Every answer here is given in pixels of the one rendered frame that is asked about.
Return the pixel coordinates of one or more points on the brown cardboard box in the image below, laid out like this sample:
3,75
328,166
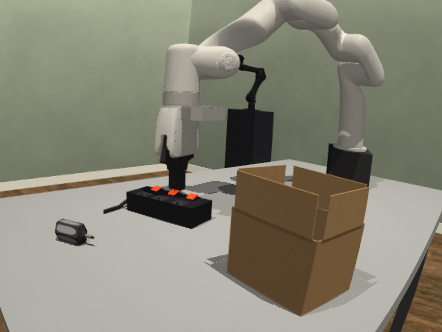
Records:
272,225

